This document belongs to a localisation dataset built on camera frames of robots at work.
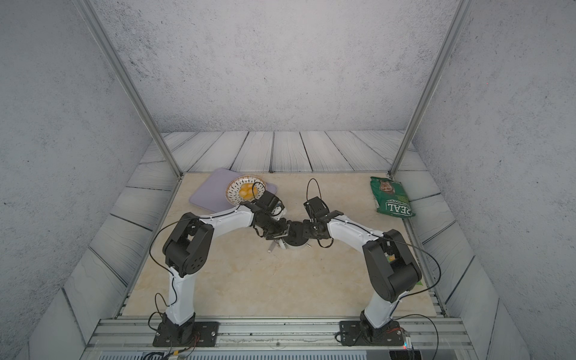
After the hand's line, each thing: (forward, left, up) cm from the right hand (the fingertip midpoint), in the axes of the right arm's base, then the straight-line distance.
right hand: (307, 233), depth 92 cm
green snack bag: (+19, -39, -1) cm, 43 cm away
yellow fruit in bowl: (+23, +29, 0) cm, 37 cm away
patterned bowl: (+25, +37, -2) cm, 44 cm away
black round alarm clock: (-2, +5, 0) cm, 5 cm away
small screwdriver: (-4, +15, -4) cm, 16 cm away
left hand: (-2, +6, 0) cm, 6 cm away
